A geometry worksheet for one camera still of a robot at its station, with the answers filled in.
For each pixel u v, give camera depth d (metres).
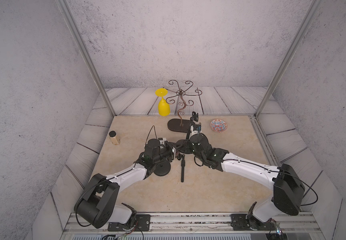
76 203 0.44
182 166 0.92
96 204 0.42
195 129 0.71
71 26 0.75
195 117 0.76
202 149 0.60
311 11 0.71
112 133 0.99
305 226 0.72
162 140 0.79
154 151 0.65
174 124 1.15
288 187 0.42
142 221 0.73
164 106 0.94
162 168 0.91
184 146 0.76
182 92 0.90
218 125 1.12
